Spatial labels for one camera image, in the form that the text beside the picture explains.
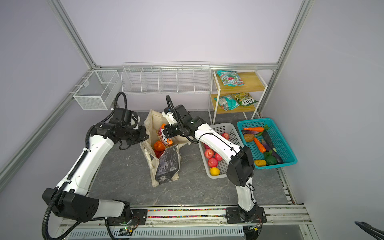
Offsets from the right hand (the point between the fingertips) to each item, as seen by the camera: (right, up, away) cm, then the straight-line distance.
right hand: (163, 133), depth 79 cm
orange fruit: (-4, -8, +8) cm, 12 cm away
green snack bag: (+50, +22, +23) cm, 60 cm away
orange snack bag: (0, -2, 0) cm, 2 cm away
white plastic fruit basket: (+40, +2, +19) cm, 44 cm away
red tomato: (-5, -12, +8) cm, 16 cm away
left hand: (-7, -2, -3) cm, 8 cm away
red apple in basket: (+25, -12, +8) cm, 29 cm away
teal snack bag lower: (+39, +20, +20) cm, 48 cm away
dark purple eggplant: (+68, -17, +10) cm, 70 cm away
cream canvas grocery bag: (-8, +5, +8) cm, 12 cm away
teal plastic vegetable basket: (+57, 0, +24) cm, 62 cm away
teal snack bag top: (+38, +33, +10) cm, 51 cm away
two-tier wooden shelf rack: (+41, +24, +10) cm, 49 cm away
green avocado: (+61, -16, +8) cm, 64 cm away
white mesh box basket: (-46, +27, +18) cm, 56 cm away
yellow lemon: (+28, -22, +5) cm, 36 cm away
